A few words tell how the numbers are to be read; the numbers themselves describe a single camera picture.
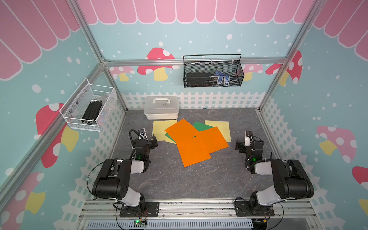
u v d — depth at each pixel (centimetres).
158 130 110
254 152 72
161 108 111
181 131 107
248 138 80
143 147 71
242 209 74
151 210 74
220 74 89
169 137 103
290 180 45
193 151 99
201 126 110
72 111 66
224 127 109
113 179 46
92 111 70
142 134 79
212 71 92
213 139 103
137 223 73
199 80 92
